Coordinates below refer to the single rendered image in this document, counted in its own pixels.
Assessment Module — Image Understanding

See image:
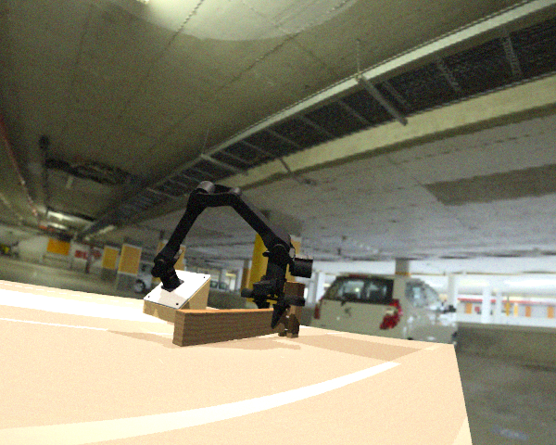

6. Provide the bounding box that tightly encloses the brown wooden post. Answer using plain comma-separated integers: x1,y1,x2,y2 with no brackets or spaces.
278,281,305,338

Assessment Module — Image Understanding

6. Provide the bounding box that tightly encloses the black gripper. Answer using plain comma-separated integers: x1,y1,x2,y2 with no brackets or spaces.
241,272,305,327

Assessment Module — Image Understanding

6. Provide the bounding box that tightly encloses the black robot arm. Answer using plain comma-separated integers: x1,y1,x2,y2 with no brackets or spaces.
151,181,314,295

